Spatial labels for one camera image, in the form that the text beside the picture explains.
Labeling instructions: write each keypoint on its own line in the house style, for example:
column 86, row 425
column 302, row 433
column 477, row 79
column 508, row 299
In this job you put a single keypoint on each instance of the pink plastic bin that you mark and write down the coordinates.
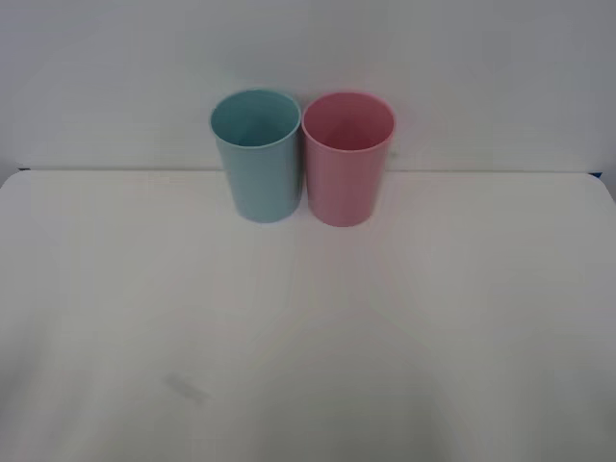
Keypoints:
column 339, row 187

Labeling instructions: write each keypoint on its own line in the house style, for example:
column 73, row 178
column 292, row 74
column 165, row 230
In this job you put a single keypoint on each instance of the pale blue plastic bin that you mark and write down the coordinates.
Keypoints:
column 262, row 183

